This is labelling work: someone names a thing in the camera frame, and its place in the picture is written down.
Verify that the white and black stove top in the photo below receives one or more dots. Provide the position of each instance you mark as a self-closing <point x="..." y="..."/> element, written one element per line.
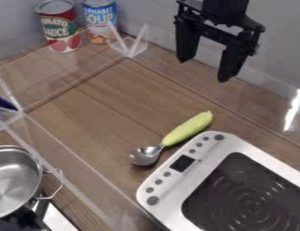
<point x="223" y="185"/>

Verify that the alphabet soup can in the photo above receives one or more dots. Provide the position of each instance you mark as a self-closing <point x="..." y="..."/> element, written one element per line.
<point x="100" y="13"/>

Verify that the blue object at left edge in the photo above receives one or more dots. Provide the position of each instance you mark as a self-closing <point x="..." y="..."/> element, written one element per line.
<point x="8" y="105"/>

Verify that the clear acrylic divider strip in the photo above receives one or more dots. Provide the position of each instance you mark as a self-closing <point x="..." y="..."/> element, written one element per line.
<point x="58" y="160"/>

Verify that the stainless steel pot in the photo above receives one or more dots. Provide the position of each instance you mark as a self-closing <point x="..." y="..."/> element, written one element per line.
<point x="22" y="173"/>

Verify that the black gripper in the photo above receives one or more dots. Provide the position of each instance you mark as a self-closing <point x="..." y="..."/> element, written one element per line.
<point x="223" y="22"/>

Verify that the clear acrylic corner bracket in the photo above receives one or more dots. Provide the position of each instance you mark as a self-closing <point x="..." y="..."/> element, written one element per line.
<point x="128" y="46"/>

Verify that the green handled metal spoon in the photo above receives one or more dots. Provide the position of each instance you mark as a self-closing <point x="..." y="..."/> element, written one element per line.
<point x="147" y="155"/>

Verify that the tomato sauce can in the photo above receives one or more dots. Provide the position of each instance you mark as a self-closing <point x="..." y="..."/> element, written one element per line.
<point x="58" y="19"/>

